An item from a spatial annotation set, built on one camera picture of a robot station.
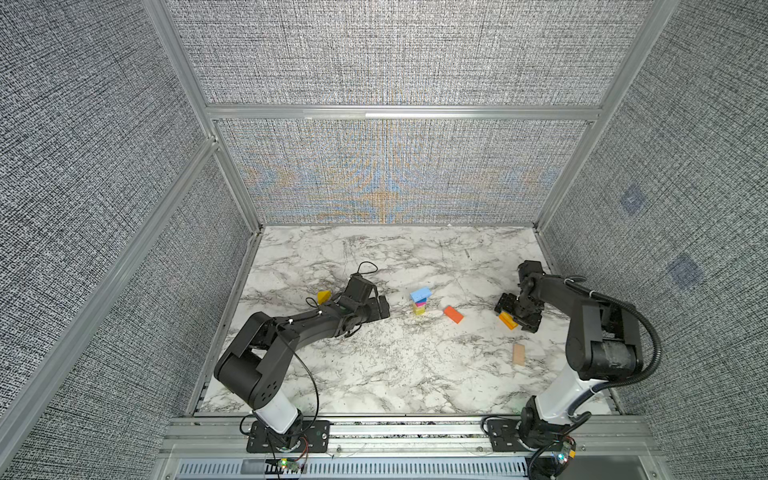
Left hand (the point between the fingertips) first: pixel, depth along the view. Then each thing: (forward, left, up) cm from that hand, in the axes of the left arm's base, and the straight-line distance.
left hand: (378, 309), depth 93 cm
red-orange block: (0, -24, -4) cm, 24 cm away
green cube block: (0, -13, -1) cm, 13 cm away
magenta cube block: (0, -13, +2) cm, 13 cm away
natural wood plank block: (-16, -40, -2) cm, 43 cm away
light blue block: (0, -12, +8) cm, 15 cm away
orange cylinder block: (-6, -39, 0) cm, 40 cm away
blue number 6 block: (0, -13, +5) cm, 14 cm away
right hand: (-3, -42, -3) cm, 42 cm away
